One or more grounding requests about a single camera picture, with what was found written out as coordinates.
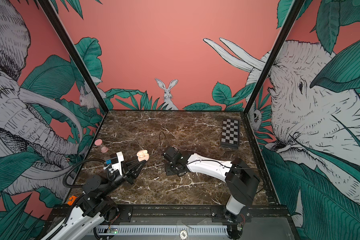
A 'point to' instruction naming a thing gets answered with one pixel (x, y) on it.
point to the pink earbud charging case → (142, 155)
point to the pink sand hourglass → (98, 142)
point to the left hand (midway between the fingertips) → (144, 160)
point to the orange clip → (71, 200)
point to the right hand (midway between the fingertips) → (166, 170)
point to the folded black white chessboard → (230, 133)
